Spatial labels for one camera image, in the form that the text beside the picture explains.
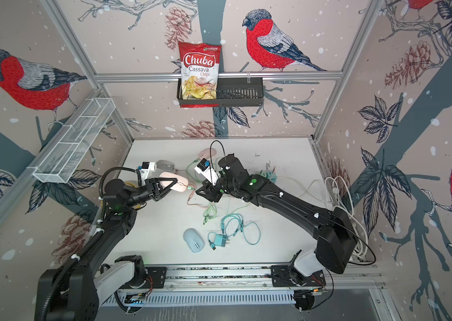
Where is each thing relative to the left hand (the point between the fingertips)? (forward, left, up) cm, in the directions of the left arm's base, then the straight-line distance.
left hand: (178, 182), depth 71 cm
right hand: (0, -7, -4) cm, 8 cm away
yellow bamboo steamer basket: (-8, +13, -2) cm, 16 cm away
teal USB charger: (-13, -15, -25) cm, 32 cm away
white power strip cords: (+16, -71, -30) cm, 79 cm away
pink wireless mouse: (0, -1, -2) cm, 2 cm away
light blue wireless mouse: (-13, -4, -23) cm, 27 cm away
